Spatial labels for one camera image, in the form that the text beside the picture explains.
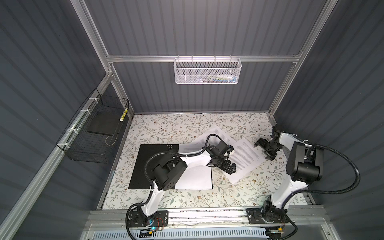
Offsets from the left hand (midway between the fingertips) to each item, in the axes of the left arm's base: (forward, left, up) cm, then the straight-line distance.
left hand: (229, 167), depth 89 cm
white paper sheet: (-2, +20, -4) cm, 21 cm away
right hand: (+10, -24, 0) cm, 26 cm away
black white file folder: (+13, +58, -2) cm, 59 cm away
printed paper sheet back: (+7, -12, -3) cm, 14 cm away
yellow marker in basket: (+23, +60, +25) cm, 68 cm away
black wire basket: (+9, +72, +25) cm, 76 cm away
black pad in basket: (+15, +66, +27) cm, 73 cm away
